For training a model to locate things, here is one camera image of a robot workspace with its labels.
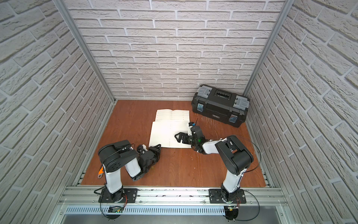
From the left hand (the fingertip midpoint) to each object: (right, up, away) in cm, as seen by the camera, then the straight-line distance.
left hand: (164, 143), depth 90 cm
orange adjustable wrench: (-37, -15, -9) cm, 41 cm away
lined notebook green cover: (-2, +5, +8) cm, 10 cm away
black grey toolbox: (+43, +24, +4) cm, 49 cm away
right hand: (+11, +3, +4) cm, 12 cm away
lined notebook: (-3, +18, +19) cm, 26 cm away
